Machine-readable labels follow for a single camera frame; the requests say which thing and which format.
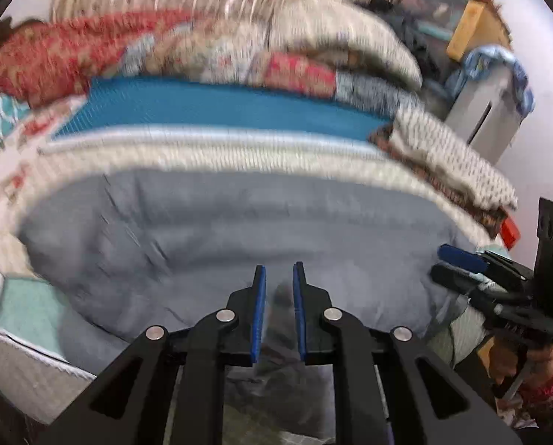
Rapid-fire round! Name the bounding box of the grey puffer jacket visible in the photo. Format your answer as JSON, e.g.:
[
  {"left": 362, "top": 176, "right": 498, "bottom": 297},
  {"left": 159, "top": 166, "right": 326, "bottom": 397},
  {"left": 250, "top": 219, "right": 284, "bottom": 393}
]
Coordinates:
[{"left": 17, "top": 170, "right": 469, "bottom": 439}]

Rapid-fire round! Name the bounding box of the person right hand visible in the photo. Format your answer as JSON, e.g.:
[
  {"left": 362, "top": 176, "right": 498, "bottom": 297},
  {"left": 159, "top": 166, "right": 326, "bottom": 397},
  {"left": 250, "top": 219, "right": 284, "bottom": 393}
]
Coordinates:
[{"left": 487, "top": 334, "right": 553, "bottom": 386}]

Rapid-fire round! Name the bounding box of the beige chevron bedsheet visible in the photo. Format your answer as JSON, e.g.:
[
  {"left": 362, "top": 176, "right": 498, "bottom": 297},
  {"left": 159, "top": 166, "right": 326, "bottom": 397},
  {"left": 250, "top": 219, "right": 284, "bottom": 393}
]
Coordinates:
[{"left": 0, "top": 129, "right": 491, "bottom": 424}]

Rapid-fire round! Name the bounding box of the grey appliance with cloth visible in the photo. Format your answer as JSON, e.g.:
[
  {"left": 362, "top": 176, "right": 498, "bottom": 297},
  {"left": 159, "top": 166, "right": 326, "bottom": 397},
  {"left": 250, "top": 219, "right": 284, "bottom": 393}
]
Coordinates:
[{"left": 445, "top": 44, "right": 535, "bottom": 165}]

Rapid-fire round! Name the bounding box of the white patterned blanket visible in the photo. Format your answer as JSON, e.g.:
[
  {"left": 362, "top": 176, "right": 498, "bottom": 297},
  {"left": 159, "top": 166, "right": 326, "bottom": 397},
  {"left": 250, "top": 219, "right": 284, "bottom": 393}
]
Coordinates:
[{"left": 266, "top": 0, "right": 518, "bottom": 237}]

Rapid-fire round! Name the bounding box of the yellow cardboard box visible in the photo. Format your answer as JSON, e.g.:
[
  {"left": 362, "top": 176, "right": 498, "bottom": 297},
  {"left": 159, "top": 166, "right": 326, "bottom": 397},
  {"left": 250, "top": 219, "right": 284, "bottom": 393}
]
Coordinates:
[{"left": 446, "top": 0, "right": 512, "bottom": 61}]

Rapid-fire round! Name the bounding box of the blue mat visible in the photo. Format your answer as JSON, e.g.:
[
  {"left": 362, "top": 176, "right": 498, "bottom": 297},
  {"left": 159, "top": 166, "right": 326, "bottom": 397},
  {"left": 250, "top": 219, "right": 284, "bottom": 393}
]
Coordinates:
[{"left": 55, "top": 78, "right": 390, "bottom": 141}]

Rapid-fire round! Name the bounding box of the red patchwork quilt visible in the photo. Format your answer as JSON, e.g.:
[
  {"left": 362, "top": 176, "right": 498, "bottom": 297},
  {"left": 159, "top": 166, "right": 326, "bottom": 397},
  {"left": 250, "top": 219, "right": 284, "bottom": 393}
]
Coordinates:
[{"left": 0, "top": 10, "right": 422, "bottom": 109}]

